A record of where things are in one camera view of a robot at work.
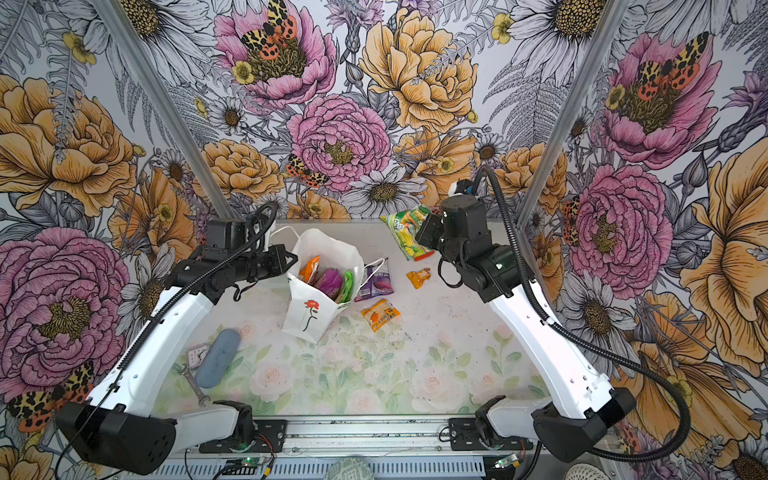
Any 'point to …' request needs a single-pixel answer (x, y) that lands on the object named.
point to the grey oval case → (217, 358)
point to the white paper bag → (310, 313)
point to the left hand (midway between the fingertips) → (296, 268)
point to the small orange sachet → (418, 278)
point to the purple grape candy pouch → (330, 283)
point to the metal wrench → (198, 393)
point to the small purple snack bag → (379, 284)
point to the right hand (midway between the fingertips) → (425, 230)
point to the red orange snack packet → (309, 272)
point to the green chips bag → (348, 277)
